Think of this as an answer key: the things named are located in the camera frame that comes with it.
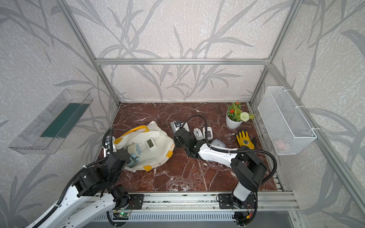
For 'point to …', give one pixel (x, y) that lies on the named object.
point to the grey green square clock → (151, 144)
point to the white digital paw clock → (209, 132)
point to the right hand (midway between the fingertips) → (177, 133)
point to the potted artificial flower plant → (235, 116)
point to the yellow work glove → (244, 140)
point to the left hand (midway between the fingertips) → (118, 149)
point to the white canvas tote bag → (157, 146)
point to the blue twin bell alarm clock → (134, 150)
